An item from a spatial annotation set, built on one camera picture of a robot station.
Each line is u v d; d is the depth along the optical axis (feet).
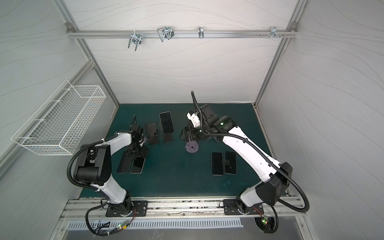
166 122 3.12
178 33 2.56
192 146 2.99
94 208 2.05
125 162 2.87
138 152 2.62
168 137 3.38
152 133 3.14
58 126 2.22
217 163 2.88
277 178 1.31
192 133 2.03
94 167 1.55
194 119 2.16
